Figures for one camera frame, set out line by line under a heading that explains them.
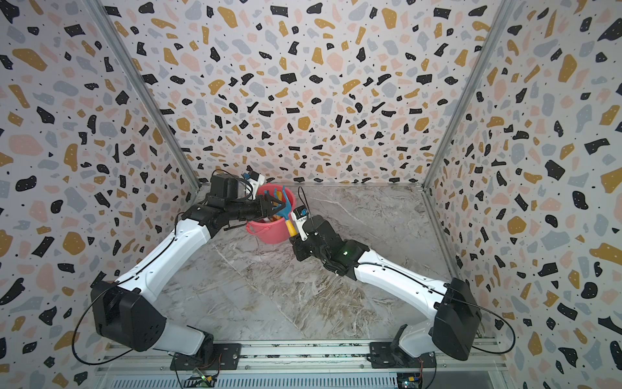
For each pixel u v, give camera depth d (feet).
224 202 1.98
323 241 1.83
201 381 2.35
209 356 2.20
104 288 1.32
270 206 2.34
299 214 2.13
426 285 1.46
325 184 4.11
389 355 2.43
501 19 2.36
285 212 2.50
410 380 2.35
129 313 1.31
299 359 2.46
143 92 2.83
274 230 2.94
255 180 2.35
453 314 1.32
